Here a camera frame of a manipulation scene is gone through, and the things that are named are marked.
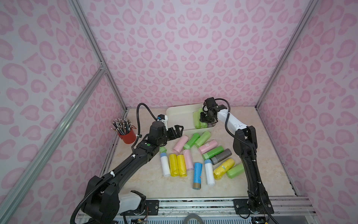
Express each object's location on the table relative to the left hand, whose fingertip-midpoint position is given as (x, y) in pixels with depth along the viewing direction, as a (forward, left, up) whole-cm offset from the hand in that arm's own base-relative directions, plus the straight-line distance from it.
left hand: (182, 130), depth 80 cm
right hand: (+20, -13, -14) cm, 28 cm away
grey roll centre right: (-8, -25, -18) cm, 31 cm away
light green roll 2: (+6, -14, -19) cm, 24 cm away
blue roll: (-15, -9, -18) cm, 25 cm away
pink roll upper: (+2, +1, -19) cm, 19 cm away
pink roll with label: (-1, -17, -18) cm, 24 cm away
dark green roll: (-3, +13, -18) cm, 22 cm away
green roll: (+15, -14, -15) cm, 26 cm away
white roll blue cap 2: (-18, -16, -18) cm, 30 cm away
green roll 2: (+1, -5, -18) cm, 19 cm away
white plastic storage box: (+29, -4, -21) cm, 36 cm away
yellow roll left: (-13, +5, -19) cm, 23 cm away
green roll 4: (-17, -31, -17) cm, 40 cm away
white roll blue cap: (-13, +11, -18) cm, 25 cm away
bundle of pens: (+6, +37, -4) cm, 38 cm away
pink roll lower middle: (-10, -4, -19) cm, 21 cm away
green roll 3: (-7, -17, -18) cm, 26 cm away
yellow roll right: (-14, 0, -18) cm, 23 cm away
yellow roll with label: (-15, -25, -17) cm, 34 cm away
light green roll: (+27, -11, -20) cm, 36 cm away
